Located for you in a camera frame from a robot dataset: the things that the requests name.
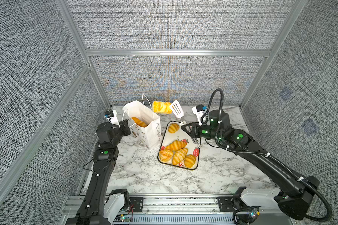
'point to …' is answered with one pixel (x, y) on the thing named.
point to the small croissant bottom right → (189, 161)
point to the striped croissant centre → (176, 145)
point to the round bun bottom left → (165, 154)
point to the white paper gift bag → (149, 136)
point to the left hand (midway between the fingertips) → (129, 118)
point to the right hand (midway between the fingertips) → (182, 124)
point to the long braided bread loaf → (139, 123)
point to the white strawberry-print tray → (167, 138)
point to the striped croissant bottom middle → (179, 155)
